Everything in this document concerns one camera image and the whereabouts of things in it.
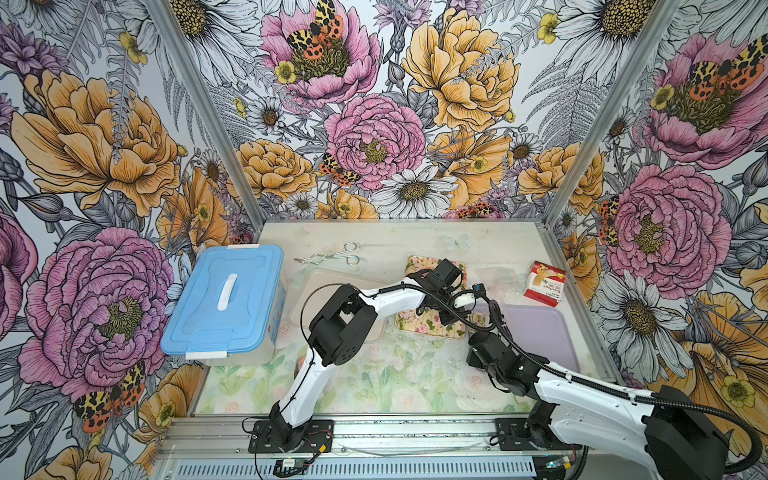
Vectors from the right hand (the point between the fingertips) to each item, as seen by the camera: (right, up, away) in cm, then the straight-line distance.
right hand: (474, 354), depth 87 cm
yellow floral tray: (-12, +7, +7) cm, 16 cm away
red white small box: (+27, +18, +13) cm, 35 cm away
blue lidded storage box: (-65, +14, -10) cm, 67 cm away
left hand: (-3, +9, +4) cm, 10 cm away
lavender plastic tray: (+23, +5, +6) cm, 24 cm away
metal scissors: (-52, +27, +25) cm, 63 cm away
